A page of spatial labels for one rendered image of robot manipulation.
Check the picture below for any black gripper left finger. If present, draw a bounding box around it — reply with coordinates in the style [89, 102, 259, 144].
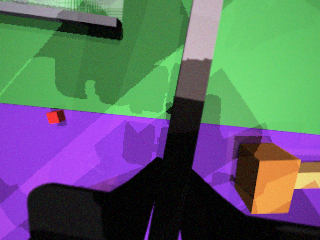
[26, 157, 162, 240]

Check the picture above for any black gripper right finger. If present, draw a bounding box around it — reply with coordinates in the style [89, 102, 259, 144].
[180, 169, 320, 240]

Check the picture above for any small red cube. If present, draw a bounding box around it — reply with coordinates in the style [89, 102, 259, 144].
[46, 110, 66, 124]

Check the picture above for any green striped mat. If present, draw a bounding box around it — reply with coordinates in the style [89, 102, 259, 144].
[0, 0, 320, 135]

